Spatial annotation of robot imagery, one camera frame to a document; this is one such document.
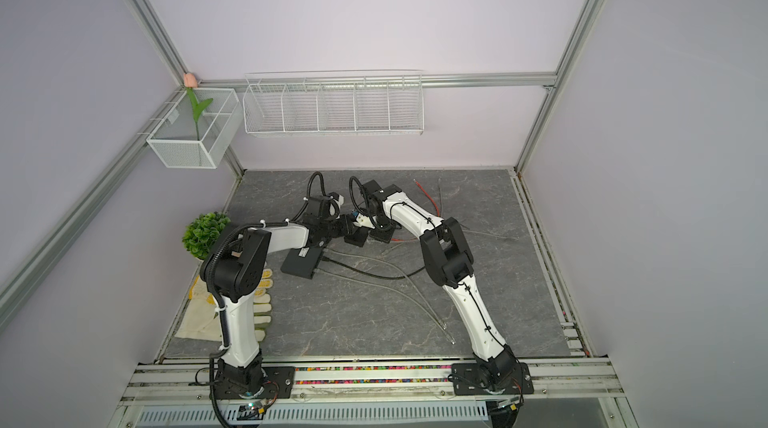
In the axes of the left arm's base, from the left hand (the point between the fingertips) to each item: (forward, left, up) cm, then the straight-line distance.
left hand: (360, 226), depth 101 cm
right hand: (-2, -9, -2) cm, 10 cm away
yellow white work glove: (-27, +46, -4) cm, 53 cm away
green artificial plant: (-9, +43, +14) cm, 46 cm away
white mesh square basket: (+7, +43, +34) cm, 55 cm away
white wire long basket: (+32, +6, +27) cm, 42 cm away
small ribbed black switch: (-4, +1, 0) cm, 4 cm away
